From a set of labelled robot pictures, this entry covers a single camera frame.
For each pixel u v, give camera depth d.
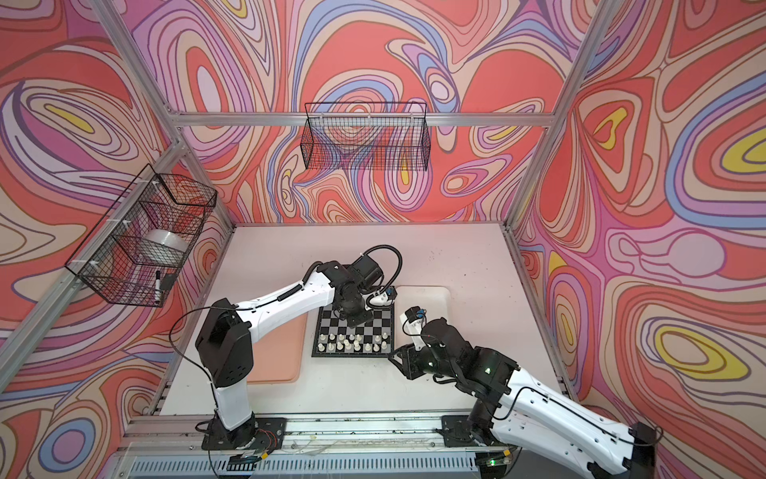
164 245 0.70
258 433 0.73
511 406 0.43
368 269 0.68
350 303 0.70
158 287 0.72
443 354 0.52
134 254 0.75
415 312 0.65
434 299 0.99
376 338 0.87
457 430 0.74
